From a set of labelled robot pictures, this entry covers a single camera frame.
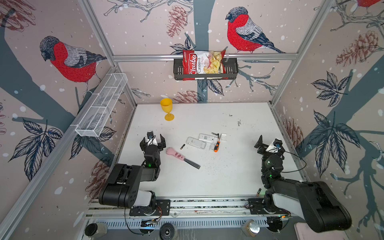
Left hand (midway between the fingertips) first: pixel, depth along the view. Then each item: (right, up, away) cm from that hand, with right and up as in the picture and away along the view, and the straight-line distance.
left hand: (151, 136), depth 87 cm
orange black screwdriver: (+39, -9, +6) cm, 41 cm away
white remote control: (+34, -3, +12) cm, 37 cm away
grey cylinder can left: (-16, -36, -26) cm, 47 cm away
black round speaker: (+15, -34, -28) cm, 47 cm away
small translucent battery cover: (+37, -9, +9) cm, 39 cm away
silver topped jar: (+49, -34, -27) cm, 66 cm away
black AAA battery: (+18, -8, +9) cm, 22 cm away
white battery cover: (+46, -2, +14) cm, 48 cm away
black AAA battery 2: (+61, -28, -9) cm, 67 cm away
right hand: (+67, -2, -5) cm, 67 cm away
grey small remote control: (+27, -6, +11) cm, 29 cm away
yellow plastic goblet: (+7, +19, +13) cm, 24 cm away
